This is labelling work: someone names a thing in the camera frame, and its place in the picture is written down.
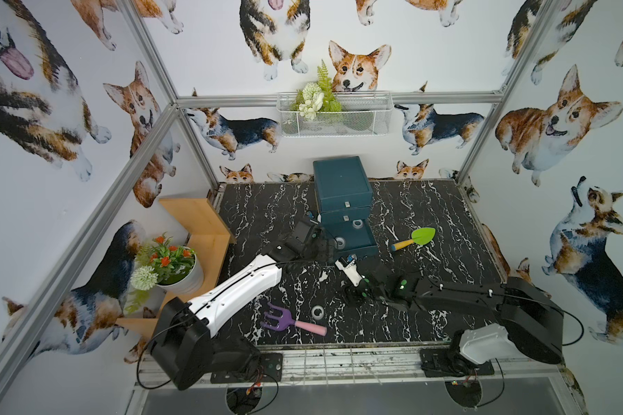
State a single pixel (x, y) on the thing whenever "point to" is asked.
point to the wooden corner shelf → (209, 238)
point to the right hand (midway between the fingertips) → (344, 278)
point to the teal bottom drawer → (359, 242)
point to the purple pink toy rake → (286, 320)
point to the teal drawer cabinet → (343, 190)
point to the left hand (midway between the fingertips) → (322, 238)
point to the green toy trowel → (420, 236)
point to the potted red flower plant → (160, 264)
